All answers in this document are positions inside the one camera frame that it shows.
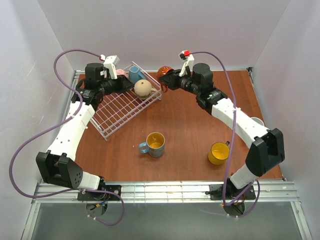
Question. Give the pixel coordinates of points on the light pink faceted mug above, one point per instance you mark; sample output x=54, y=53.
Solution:
x=121, y=72

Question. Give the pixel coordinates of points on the aluminium frame rail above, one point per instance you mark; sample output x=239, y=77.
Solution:
x=165, y=198

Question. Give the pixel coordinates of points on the teal dotted mug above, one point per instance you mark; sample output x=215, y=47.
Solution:
x=135, y=74

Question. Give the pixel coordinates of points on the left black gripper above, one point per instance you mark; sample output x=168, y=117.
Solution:
x=122, y=82

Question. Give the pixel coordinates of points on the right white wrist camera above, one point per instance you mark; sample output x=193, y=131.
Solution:
x=188, y=59

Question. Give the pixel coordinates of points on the small orange cup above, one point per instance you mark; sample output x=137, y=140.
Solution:
x=163, y=72

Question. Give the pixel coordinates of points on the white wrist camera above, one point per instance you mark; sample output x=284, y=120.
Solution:
x=188, y=59
x=110, y=62

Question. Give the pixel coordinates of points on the blue mug with yellow inside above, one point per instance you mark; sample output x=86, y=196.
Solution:
x=154, y=145

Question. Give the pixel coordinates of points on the salmon pink dotted mug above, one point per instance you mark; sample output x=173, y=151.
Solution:
x=258, y=120

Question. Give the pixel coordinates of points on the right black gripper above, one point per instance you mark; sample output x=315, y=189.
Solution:
x=173, y=79

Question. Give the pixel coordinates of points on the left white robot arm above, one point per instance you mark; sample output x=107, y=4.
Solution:
x=57, y=165

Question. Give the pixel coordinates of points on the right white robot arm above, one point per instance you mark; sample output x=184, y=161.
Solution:
x=266, y=147

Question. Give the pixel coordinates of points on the white wire dish rack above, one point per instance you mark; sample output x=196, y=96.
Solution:
x=117, y=109

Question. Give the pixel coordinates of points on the beige round mug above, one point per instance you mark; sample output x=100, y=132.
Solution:
x=143, y=89

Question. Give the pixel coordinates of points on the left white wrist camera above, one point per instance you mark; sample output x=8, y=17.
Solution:
x=110, y=62

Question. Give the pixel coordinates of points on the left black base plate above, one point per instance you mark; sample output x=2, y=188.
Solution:
x=101, y=196

